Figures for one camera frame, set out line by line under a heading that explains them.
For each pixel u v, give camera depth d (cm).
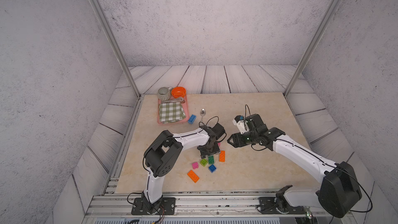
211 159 85
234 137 73
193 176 82
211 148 77
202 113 108
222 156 89
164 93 117
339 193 40
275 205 68
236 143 72
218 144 82
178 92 119
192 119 104
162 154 50
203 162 86
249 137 69
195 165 85
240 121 75
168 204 73
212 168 85
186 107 114
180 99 115
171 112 109
